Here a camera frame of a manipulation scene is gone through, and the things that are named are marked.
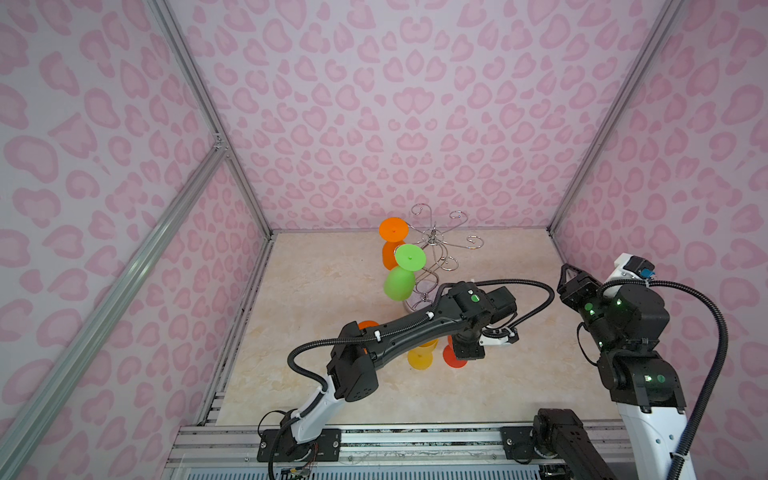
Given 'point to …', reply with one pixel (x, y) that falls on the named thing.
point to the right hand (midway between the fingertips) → (570, 267)
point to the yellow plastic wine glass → (421, 357)
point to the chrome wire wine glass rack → (435, 239)
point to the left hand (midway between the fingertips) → (470, 343)
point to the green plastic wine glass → (399, 282)
